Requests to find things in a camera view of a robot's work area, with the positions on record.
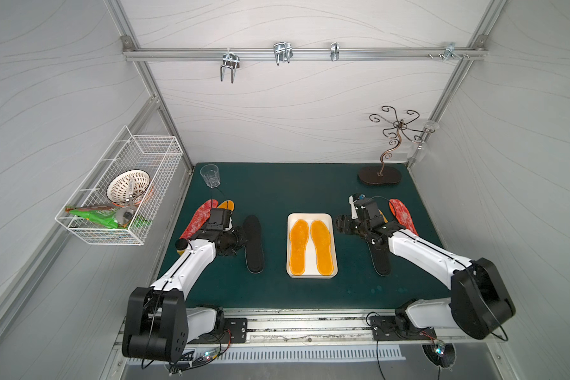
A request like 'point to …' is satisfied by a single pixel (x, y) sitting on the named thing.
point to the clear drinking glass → (210, 173)
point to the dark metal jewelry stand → (379, 175)
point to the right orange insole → (384, 218)
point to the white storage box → (310, 270)
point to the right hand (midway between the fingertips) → (343, 219)
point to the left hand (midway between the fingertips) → (247, 239)
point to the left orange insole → (227, 204)
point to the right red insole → (402, 215)
